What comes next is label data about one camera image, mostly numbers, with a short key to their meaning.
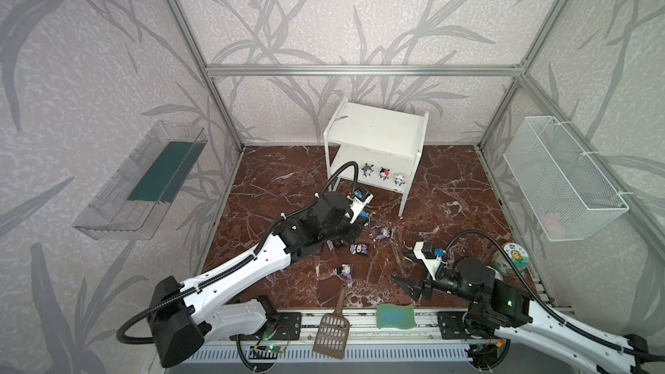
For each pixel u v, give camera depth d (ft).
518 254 2.62
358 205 2.04
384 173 2.84
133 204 2.06
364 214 2.42
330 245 2.87
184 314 1.26
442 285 1.96
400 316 2.51
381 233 2.97
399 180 2.77
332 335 2.32
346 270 2.69
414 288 1.98
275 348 2.31
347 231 2.10
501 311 1.77
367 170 2.84
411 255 1.96
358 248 2.84
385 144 2.52
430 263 1.95
